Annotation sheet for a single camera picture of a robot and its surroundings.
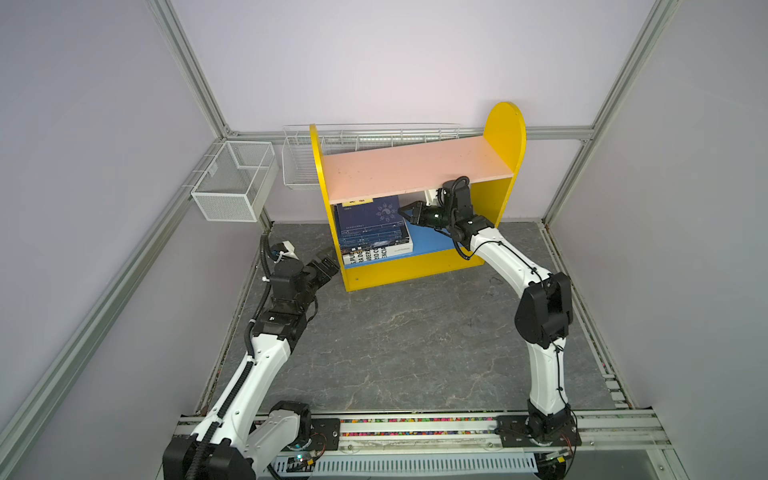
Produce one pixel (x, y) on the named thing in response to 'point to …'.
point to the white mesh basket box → (237, 184)
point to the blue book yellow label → (372, 225)
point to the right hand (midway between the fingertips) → (398, 211)
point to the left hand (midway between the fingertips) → (326, 260)
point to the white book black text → (388, 251)
